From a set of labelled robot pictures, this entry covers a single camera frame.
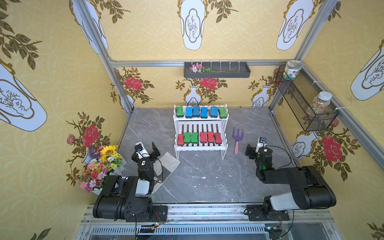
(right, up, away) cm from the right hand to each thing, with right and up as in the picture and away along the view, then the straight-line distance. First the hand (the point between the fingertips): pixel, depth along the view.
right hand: (260, 145), depth 93 cm
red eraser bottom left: (-49, +4, -7) cm, 50 cm away
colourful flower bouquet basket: (-86, -6, -18) cm, 88 cm away
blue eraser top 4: (-30, +20, -12) cm, 38 cm away
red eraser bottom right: (-27, +5, -5) cm, 28 cm away
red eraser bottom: (-36, +5, -5) cm, 36 cm away
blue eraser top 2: (-40, +19, -14) cm, 47 cm away
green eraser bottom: (-45, +5, -5) cm, 46 cm away
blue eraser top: (-44, +19, -14) cm, 50 cm away
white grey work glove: (-58, -11, -2) cm, 60 cm away
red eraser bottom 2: (-31, +6, -5) cm, 32 cm away
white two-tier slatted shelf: (-42, +12, +2) cm, 44 cm away
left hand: (-73, 0, -7) cm, 73 cm away
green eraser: (-49, +20, -12) cm, 54 cm away
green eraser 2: (-26, +19, -13) cm, 35 cm away
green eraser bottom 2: (-41, +5, -6) cm, 42 cm away
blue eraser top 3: (-36, +18, -14) cm, 43 cm away
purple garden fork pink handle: (-11, +4, +11) cm, 16 cm away
